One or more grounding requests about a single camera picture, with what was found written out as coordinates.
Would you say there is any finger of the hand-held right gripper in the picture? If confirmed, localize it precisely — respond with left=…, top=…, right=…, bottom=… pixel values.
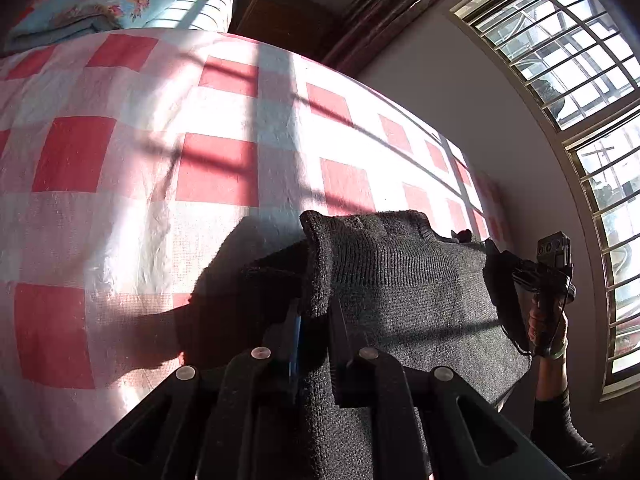
left=511, top=259, right=540, bottom=289

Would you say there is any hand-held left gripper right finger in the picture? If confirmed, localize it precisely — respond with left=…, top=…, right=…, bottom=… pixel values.
left=327, top=299, right=571, bottom=480

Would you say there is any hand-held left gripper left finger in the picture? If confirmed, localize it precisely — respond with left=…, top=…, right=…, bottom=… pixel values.
left=60, top=300, right=305, bottom=480

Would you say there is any black striped crocodile sweater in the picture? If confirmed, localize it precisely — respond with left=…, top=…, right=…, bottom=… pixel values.
left=295, top=209, right=533, bottom=480

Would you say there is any person's right forearm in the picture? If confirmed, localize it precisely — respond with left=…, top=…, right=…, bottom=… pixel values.
left=530, top=357, right=601, bottom=471

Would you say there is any person's right hand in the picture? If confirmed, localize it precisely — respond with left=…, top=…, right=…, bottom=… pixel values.
left=527, top=299, right=570, bottom=361

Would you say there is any pink checked bed sheet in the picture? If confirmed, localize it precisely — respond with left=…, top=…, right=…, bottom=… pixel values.
left=0, top=27, right=506, bottom=476

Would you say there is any barred window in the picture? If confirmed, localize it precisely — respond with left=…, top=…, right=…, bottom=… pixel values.
left=447, top=0, right=640, bottom=403

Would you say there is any wooden nightstand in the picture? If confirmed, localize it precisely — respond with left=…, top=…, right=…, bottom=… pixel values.
left=230, top=0, right=341, bottom=58

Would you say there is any striped folded blanket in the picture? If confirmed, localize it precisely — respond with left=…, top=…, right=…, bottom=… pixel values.
left=147, top=0, right=241, bottom=33

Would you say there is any blue floral folded blanket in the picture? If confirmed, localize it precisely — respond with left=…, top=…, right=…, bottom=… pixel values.
left=5, top=0, right=226, bottom=53

